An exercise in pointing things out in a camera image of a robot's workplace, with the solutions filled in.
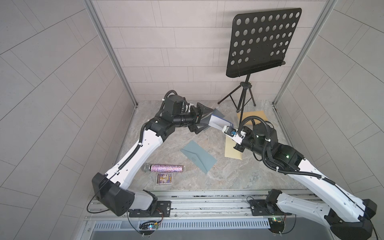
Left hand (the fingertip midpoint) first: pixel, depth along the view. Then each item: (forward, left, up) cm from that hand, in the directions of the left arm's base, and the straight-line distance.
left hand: (213, 116), depth 64 cm
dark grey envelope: (+34, -8, -36) cm, 50 cm away
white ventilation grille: (-35, -17, -35) cm, 52 cm away
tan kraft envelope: (+31, -39, -34) cm, 61 cm away
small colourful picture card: (-16, +25, -34) cm, 45 cm away
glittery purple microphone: (-10, +25, -33) cm, 43 cm away
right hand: (-3, -6, -6) cm, 9 cm away
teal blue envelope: (-5, +2, -35) cm, 35 cm away
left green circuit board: (-36, +28, -34) cm, 57 cm away
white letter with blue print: (+2, -4, -8) cm, 9 cm away
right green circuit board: (-35, -30, -35) cm, 58 cm away
